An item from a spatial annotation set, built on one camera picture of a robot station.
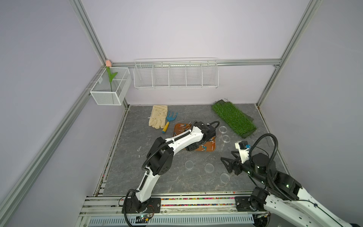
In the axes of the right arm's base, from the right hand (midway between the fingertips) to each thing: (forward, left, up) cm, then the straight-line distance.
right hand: (227, 154), depth 70 cm
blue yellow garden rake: (+41, +34, -22) cm, 58 cm away
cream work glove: (+42, +42, -20) cm, 63 cm away
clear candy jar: (+16, -5, -12) cm, 21 cm away
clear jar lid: (+3, +19, -22) cm, 29 cm away
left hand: (+13, +22, -10) cm, 27 cm away
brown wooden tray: (+16, +4, -22) cm, 27 cm away
